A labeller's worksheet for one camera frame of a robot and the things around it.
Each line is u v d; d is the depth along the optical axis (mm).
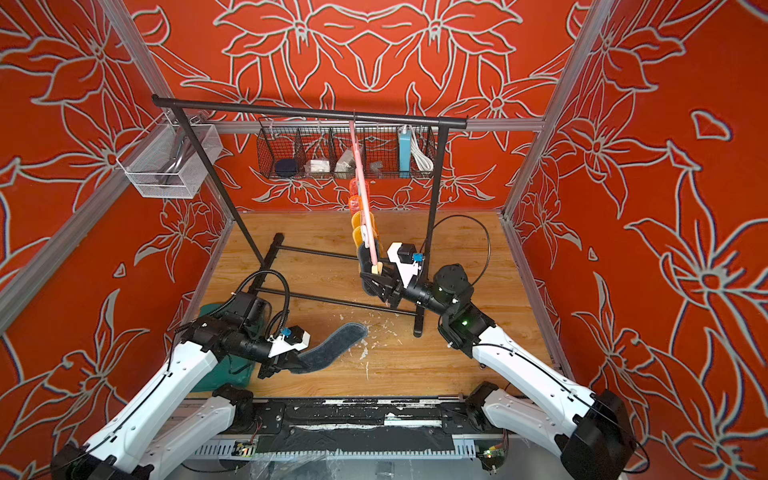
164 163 831
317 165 869
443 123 497
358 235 693
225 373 609
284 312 620
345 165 899
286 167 976
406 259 539
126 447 398
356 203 754
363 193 557
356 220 720
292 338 590
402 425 728
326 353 653
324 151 992
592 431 378
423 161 896
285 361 634
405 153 868
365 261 723
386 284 574
